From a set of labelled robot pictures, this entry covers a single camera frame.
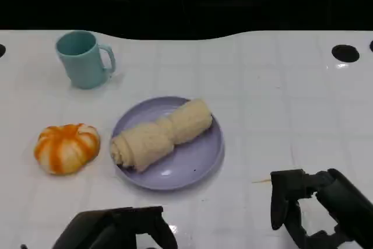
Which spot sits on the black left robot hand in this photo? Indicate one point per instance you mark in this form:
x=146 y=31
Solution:
x=116 y=230

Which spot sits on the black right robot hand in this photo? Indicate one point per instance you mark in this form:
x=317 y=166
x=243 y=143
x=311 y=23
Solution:
x=335 y=208

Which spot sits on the orange and white bread roll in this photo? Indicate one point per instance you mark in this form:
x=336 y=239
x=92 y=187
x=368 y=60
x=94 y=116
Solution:
x=67 y=148

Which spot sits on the lilac plate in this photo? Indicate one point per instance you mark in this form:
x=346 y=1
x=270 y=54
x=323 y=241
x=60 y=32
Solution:
x=189 y=155

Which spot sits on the pale green mug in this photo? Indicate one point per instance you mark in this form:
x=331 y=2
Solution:
x=83 y=61

